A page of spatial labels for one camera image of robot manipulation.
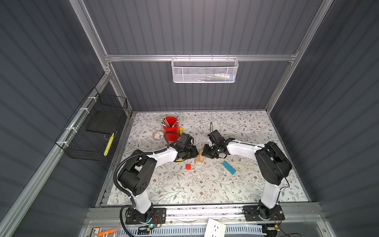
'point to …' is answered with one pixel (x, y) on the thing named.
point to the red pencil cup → (171, 120)
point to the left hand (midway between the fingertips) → (198, 152)
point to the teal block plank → (229, 167)
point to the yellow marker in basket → (108, 144)
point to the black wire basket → (88, 137)
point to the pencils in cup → (165, 123)
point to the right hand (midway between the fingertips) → (203, 155)
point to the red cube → (188, 167)
